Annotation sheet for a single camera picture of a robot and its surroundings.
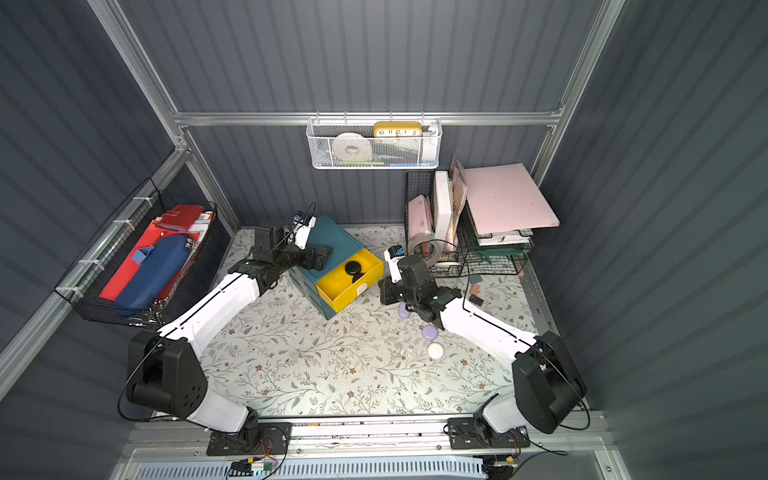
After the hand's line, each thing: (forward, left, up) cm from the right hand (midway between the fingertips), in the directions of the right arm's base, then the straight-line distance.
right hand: (387, 287), depth 84 cm
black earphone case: (+6, +10, +1) cm, 12 cm away
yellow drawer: (0, +14, 0) cm, 14 cm away
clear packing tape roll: (+21, -15, -3) cm, 26 cm away
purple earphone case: (-1, -5, -14) cm, 15 cm away
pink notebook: (+32, -11, -2) cm, 34 cm away
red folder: (+11, +56, +16) cm, 59 cm away
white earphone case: (-12, -14, -15) cm, 24 cm away
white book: (+22, -17, +9) cm, 30 cm away
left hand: (+10, +20, +7) cm, 23 cm away
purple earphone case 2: (-6, -13, -15) cm, 21 cm away
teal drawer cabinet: (+15, +19, +6) cm, 25 cm away
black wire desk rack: (+17, -28, -6) cm, 33 cm away
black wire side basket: (-13, +62, +20) cm, 67 cm away
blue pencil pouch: (-5, +54, +16) cm, 56 cm away
